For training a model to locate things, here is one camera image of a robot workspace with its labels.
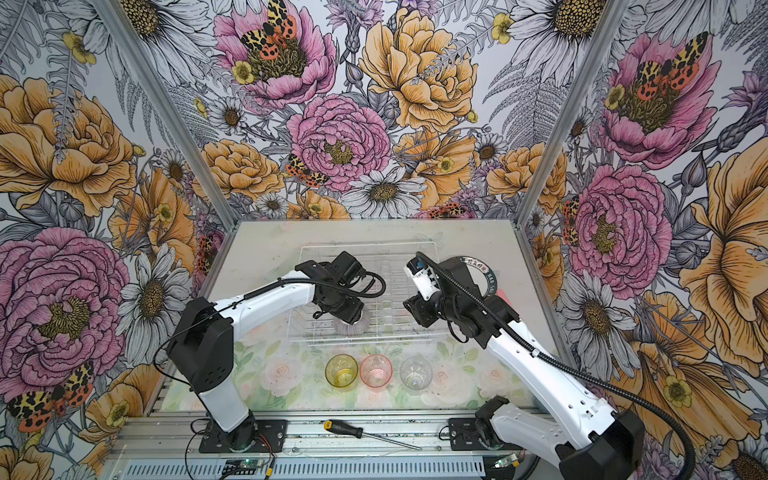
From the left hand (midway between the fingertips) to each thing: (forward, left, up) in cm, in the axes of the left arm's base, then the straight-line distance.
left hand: (345, 319), depth 86 cm
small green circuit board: (-33, +23, -9) cm, 41 cm away
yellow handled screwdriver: (-27, -4, -6) cm, 28 cm away
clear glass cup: (-13, -20, -7) cm, 25 cm away
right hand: (-3, -19, +12) cm, 23 cm away
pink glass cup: (-12, -9, -6) cm, 16 cm away
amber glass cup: (-12, +1, -7) cm, 13 cm away
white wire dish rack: (+3, -13, -5) cm, 14 cm away
